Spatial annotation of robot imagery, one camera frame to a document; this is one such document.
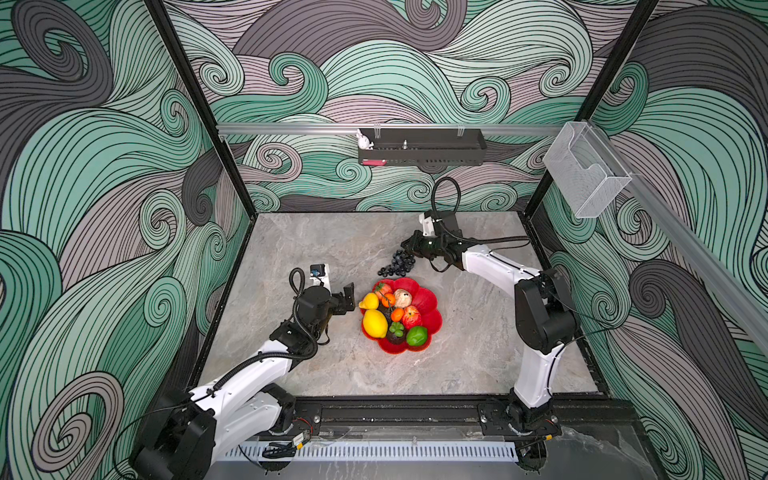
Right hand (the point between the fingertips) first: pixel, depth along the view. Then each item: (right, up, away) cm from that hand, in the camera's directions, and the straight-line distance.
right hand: (397, 244), depth 92 cm
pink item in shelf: (-9, +25, -2) cm, 27 cm away
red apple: (+4, -21, -6) cm, 22 cm away
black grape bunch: (+2, -6, +1) cm, 6 cm away
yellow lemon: (-7, -22, -8) cm, 25 cm away
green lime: (+5, -26, -10) cm, 28 cm away
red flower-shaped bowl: (+8, -17, +1) cm, 19 cm away
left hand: (-17, -10, -9) cm, 22 cm away
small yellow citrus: (-8, -17, -4) cm, 19 cm away
